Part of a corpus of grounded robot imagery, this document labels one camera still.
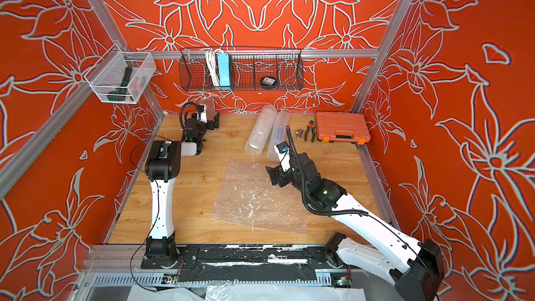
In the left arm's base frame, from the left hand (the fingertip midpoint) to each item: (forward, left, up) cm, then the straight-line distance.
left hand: (210, 110), depth 108 cm
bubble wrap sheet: (-42, -24, -11) cm, 50 cm away
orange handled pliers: (+1, -55, -10) cm, 56 cm away
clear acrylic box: (-4, +35, +22) cm, 41 cm away
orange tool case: (-2, -70, -6) cm, 70 cm away
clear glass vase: (-5, -2, +7) cm, 9 cm away
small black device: (+4, -30, +17) cm, 35 cm away
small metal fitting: (-5, -48, -9) cm, 49 cm away
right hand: (-37, -34, +11) cm, 52 cm away
